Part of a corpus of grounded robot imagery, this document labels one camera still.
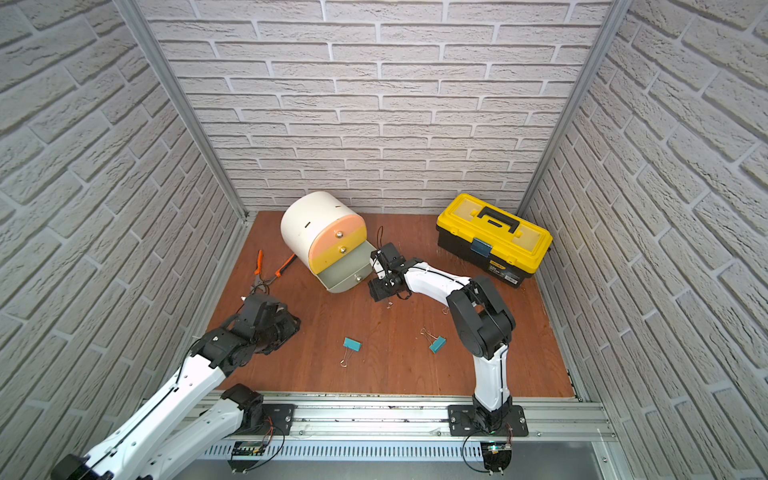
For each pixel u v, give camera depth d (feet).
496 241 3.00
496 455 2.32
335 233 2.85
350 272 3.18
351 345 2.80
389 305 3.11
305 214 2.95
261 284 3.25
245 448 2.38
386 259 2.49
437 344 2.80
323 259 2.84
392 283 2.31
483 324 1.65
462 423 2.38
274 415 2.43
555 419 2.49
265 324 1.98
